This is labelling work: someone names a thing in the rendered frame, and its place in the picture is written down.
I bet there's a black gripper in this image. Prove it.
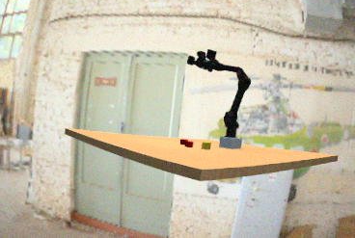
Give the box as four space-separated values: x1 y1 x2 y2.
187 55 207 70

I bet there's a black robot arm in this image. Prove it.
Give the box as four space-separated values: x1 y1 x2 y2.
196 49 251 138

